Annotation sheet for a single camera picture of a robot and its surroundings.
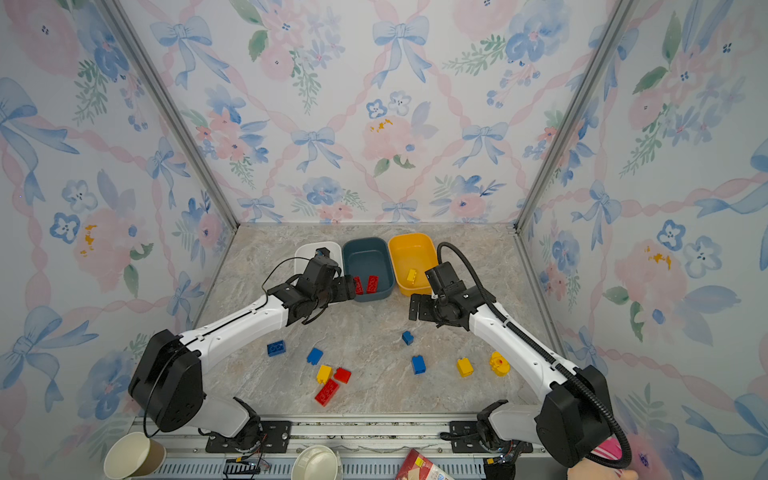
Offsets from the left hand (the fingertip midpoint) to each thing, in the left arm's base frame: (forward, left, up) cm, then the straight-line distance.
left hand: (347, 281), depth 86 cm
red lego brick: (+7, -6, -13) cm, 16 cm away
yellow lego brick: (+11, -20, -12) cm, 26 cm away
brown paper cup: (-41, +49, -15) cm, 65 cm away
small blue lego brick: (-11, -18, -13) cm, 25 cm away
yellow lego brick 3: (-20, -34, -13) cm, 41 cm away
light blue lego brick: (-16, +10, -15) cm, 24 cm away
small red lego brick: (-22, +1, -15) cm, 26 cm away
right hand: (-8, -22, -2) cm, 23 cm away
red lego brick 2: (+4, -3, -8) cm, 10 cm away
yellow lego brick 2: (-22, +6, -13) cm, 26 cm away
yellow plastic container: (+23, -21, -16) cm, 35 cm away
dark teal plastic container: (+21, -5, -14) cm, 26 cm away
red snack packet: (-43, -19, -10) cm, 48 cm away
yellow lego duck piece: (-19, -43, -12) cm, 49 cm away
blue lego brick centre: (-19, -21, -14) cm, 31 cm away
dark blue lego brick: (-15, +21, -14) cm, 29 cm away
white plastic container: (+19, +18, -10) cm, 28 cm away
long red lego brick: (-26, +4, -14) cm, 30 cm away
